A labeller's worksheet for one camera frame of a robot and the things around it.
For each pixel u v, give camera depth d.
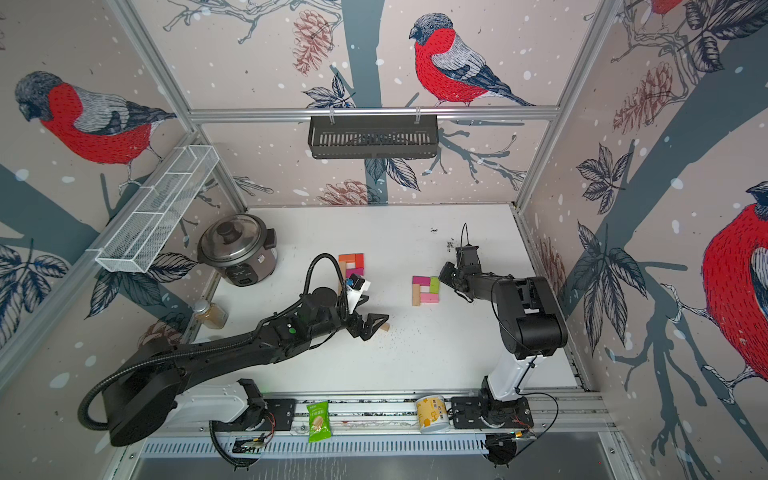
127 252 0.69
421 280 0.98
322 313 0.62
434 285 0.98
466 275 0.78
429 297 0.95
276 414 0.73
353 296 0.70
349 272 1.00
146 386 0.41
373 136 1.06
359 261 1.04
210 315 0.84
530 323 0.48
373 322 0.70
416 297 0.95
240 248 0.86
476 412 0.73
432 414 0.68
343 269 1.01
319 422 0.71
